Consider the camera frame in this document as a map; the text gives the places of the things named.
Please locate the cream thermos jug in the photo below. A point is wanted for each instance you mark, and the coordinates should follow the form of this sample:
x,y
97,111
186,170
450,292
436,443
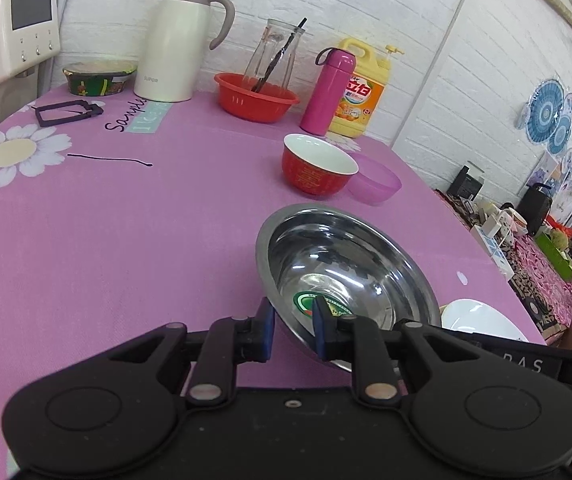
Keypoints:
x,y
171,45

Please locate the green box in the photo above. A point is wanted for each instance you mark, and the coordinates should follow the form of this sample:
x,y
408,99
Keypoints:
x,y
558,255

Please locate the red plastic basket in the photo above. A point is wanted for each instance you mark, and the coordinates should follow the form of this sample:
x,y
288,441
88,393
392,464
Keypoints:
x,y
251,107

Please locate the glass pitcher with stirrer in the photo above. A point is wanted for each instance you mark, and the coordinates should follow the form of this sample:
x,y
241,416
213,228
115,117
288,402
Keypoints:
x,y
278,55

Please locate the purple plastic bowl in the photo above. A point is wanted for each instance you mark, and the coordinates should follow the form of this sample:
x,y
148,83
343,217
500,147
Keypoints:
x,y
375,182

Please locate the pink floral tablecloth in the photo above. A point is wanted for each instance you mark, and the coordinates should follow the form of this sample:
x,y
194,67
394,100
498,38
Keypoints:
x,y
116,240

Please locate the white appliance with screen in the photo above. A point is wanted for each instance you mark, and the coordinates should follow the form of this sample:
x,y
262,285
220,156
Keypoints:
x,y
11,50

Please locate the green foil food container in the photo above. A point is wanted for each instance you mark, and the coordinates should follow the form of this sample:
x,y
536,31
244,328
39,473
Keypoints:
x,y
98,82

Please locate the black rectangular frame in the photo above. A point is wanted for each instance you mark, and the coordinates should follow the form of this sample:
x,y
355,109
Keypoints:
x,y
40,117

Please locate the blue patterned wall fan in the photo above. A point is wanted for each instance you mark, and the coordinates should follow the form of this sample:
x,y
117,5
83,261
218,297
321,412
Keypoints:
x,y
545,107

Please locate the stainless steel bowl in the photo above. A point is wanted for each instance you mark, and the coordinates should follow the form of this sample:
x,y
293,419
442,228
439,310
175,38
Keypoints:
x,y
345,265

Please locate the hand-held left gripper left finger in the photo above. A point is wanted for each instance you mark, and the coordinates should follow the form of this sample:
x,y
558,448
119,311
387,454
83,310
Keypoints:
x,y
267,332

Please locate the small white plate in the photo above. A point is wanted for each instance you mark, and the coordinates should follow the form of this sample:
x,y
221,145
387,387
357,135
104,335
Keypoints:
x,y
480,317

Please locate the yellow detergent bottle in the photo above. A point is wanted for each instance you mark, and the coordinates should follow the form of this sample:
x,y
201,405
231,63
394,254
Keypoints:
x,y
360,105

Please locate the red bowl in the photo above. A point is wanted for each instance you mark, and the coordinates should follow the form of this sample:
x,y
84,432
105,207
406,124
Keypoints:
x,y
316,175

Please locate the pink water bottle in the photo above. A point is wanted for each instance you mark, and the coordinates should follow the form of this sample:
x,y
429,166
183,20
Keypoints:
x,y
323,95

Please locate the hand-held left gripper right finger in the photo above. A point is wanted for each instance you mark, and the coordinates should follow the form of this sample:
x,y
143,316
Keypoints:
x,y
320,332

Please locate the black speaker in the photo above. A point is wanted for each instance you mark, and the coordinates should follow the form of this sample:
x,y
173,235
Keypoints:
x,y
535,212

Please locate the black box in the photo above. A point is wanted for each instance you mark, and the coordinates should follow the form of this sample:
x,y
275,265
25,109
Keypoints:
x,y
465,185

